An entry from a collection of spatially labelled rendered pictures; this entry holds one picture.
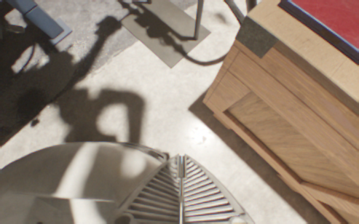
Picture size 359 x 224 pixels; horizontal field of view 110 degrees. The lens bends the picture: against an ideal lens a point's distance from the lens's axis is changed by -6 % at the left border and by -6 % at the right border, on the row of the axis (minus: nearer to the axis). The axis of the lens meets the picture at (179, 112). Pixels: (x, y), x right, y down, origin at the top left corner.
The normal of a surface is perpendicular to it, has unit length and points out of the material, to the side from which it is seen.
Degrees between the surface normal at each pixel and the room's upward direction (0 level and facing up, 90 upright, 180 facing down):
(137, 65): 0
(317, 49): 0
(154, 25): 0
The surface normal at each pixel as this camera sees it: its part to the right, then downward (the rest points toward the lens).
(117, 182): 0.24, -0.68
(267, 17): -0.02, -0.21
